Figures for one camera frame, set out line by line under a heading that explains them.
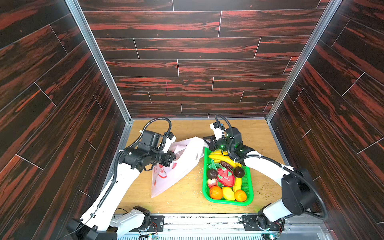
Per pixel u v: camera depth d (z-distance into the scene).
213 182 0.83
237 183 0.83
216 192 0.77
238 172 0.83
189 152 0.66
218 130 0.72
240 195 0.75
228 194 0.79
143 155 0.48
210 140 0.75
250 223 0.73
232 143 0.65
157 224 0.73
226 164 0.86
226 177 0.80
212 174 0.80
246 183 0.79
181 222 0.75
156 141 0.56
